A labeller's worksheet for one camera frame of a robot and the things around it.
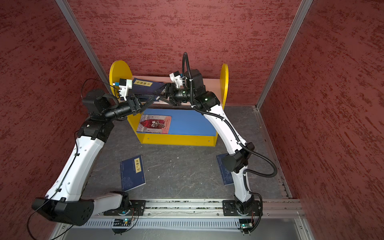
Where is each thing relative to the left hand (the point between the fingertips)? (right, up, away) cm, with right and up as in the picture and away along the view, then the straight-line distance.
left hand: (154, 103), depth 61 cm
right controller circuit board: (+42, -58, +10) cm, 73 cm away
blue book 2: (+35, -39, +25) cm, 58 cm away
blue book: (-20, -39, +25) cm, 50 cm away
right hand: (0, +3, +3) cm, 4 cm away
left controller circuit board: (-19, -58, +11) cm, 62 cm away
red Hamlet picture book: (-8, -10, +30) cm, 32 cm away
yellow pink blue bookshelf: (+6, -8, +32) cm, 34 cm away
